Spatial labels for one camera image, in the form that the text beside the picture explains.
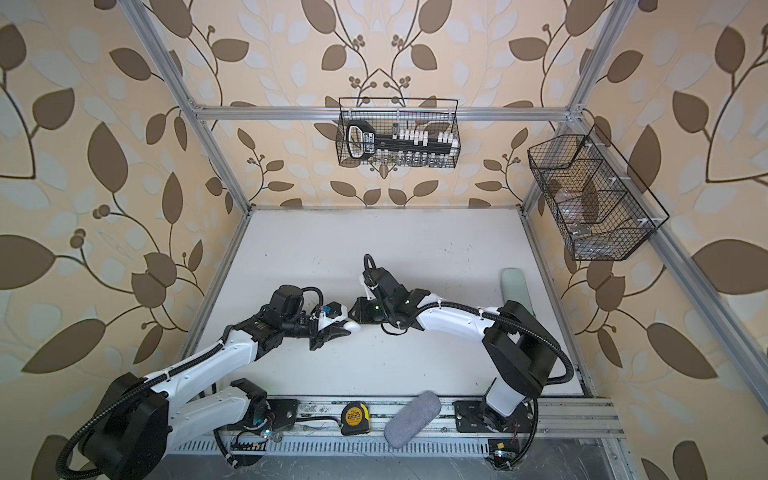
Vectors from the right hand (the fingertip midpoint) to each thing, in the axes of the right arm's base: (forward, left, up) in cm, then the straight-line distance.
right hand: (350, 317), depth 81 cm
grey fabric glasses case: (-24, -16, -6) cm, 29 cm away
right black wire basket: (+21, -70, +17) cm, 76 cm away
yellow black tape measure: (-23, -2, -7) cm, 24 cm away
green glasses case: (+12, -52, -8) cm, 54 cm away
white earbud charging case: (-3, -1, +2) cm, 4 cm away
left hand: (-2, 0, 0) cm, 2 cm away
